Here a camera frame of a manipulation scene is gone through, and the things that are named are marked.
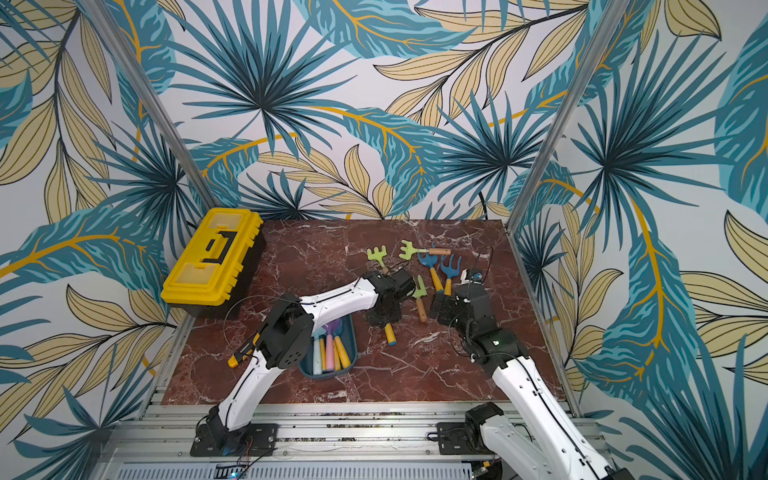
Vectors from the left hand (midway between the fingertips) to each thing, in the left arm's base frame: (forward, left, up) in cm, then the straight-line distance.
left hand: (389, 322), depth 93 cm
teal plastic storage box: (-10, +16, +1) cm, 19 cm away
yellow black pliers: (-10, +41, 0) cm, 43 cm away
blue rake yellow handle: (-6, -1, 0) cm, 6 cm away
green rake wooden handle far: (+30, -7, +1) cm, 30 cm away
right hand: (-2, -16, +18) cm, 24 cm away
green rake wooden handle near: (+27, +5, 0) cm, 27 cm away
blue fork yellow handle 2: (+20, -21, -1) cm, 29 cm away
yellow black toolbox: (+8, +50, +16) cm, 53 cm away
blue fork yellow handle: (+25, -15, -1) cm, 29 cm away
